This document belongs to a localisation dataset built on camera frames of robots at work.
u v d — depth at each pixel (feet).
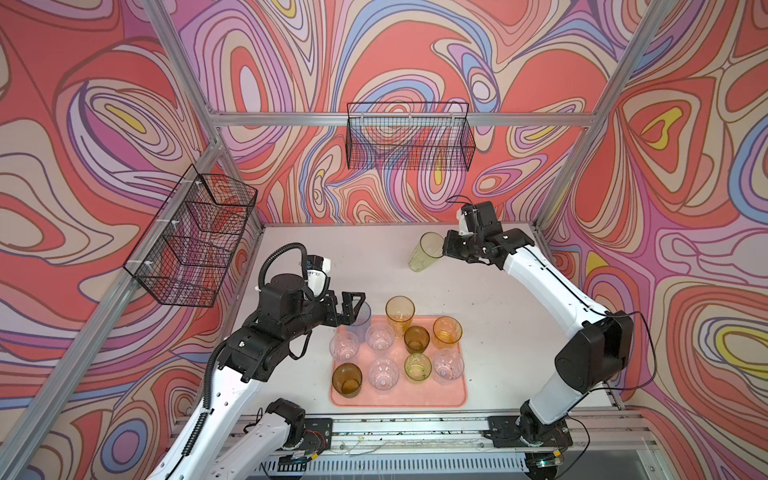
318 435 2.39
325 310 1.92
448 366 2.75
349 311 1.91
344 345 2.82
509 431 2.42
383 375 2.70
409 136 3.16
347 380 2.64
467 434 2.46
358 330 2.70
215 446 1.29
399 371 2.68
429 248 2.70
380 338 2.89
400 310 2.64
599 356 1.43
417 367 2.70
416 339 2.80
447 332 2.92
